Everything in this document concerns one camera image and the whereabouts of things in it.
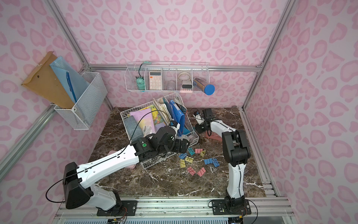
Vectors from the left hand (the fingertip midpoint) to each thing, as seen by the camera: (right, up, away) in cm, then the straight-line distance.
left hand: (183, 139), depth 73 cm
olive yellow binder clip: (+12, -11, +17) cm, 24 cm away
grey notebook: (-29, +8, +5) cm, 31 cm away
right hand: (+11, +6, +29) cm, 32 cm away
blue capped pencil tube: (+15, +29, +11) cm, 34 cm away
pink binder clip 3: (+11, -21, +11) cm, 26 cm away
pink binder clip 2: (+5, -21, +11) cm, 24 cm away
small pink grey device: (+2, +31, +17) cm, 36 cm away
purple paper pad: (-22, +8, +11) cm, 26 cm away
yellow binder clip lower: (-1, -17, +14) cm, 22 cm away
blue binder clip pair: (+18, -16, +15) cm, 28 cm away
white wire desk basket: (-11, +16, +8) cm, 21 cm away
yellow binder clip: (+3, -14, +13) cm, 20 cm away
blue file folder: (-2, +12, +14) cm, 19 cm away
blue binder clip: (-1, -13, +17) cm, 22 cm away
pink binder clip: (+10, -10, +19) cm, 24 cm away
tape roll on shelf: (-1, +42, +22) cm, 48 cm away
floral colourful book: (-16, +11, +13) cm, 24 cm away
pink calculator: (-19, +37, +22) cm, 47 cm away
